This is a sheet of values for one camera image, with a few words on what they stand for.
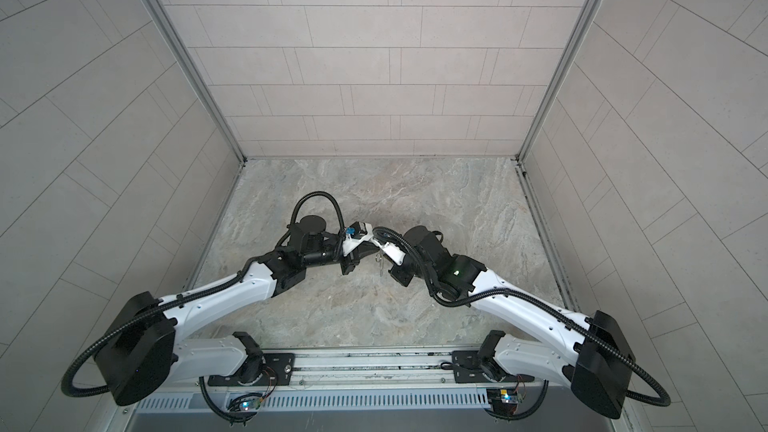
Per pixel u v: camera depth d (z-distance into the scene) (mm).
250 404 642
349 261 656
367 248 709
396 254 644
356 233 628
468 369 695
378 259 723
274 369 703
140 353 393
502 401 680
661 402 365
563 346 408
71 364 355
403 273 655
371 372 718
